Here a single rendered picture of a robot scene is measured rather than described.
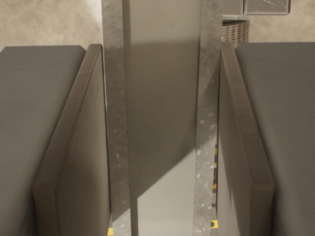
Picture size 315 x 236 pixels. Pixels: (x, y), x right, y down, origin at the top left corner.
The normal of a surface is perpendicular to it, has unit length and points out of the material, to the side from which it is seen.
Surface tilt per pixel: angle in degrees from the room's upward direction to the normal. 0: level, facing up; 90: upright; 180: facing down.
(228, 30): 30
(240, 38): 52
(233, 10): 4
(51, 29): 0
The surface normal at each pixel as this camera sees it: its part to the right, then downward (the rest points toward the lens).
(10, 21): -0.10, 0.39
